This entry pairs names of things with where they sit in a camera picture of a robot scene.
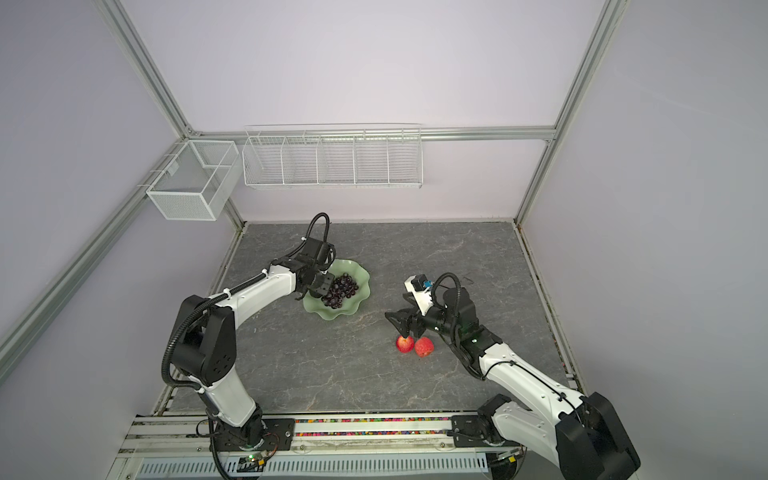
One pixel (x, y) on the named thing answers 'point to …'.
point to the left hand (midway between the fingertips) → (321, 281)
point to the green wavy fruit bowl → (340, 267)
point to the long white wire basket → (382, 155)
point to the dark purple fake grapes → (343, 286)
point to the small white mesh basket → (198, 181)
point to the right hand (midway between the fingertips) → (397, 306)
